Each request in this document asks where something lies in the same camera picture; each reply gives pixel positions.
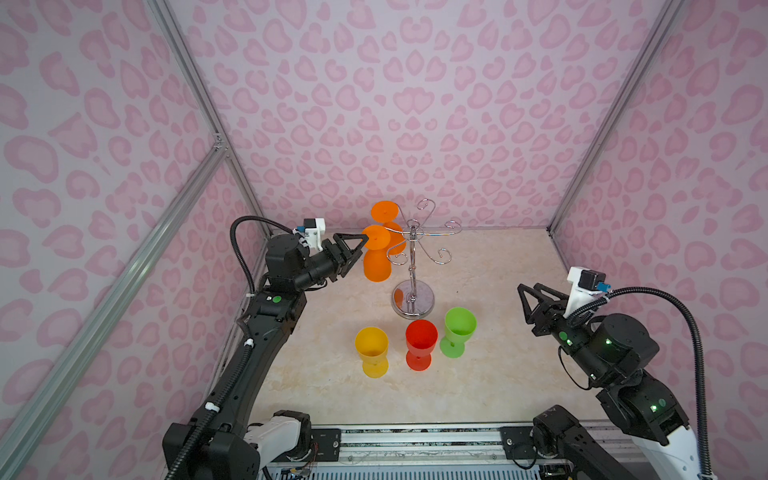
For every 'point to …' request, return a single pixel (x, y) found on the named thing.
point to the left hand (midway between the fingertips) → (367, 240)
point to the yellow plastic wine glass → (372, 343)
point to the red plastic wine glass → (421, 338)
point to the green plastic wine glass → (459, 327)
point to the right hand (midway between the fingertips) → (525, 286)
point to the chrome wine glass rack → (414, 299)
